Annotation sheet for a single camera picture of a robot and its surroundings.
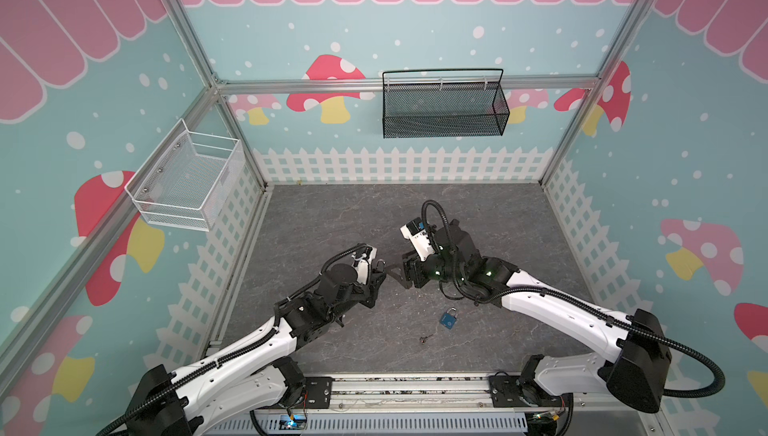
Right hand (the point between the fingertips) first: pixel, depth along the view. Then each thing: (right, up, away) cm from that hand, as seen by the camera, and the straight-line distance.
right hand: (393, 263), depth 73 cm
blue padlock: (+16, -18, +13) cm, 27 cm away
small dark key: (+8, -23, +10) cm, 26 cm away
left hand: (-4, -5, +5) cm, 8 cm away
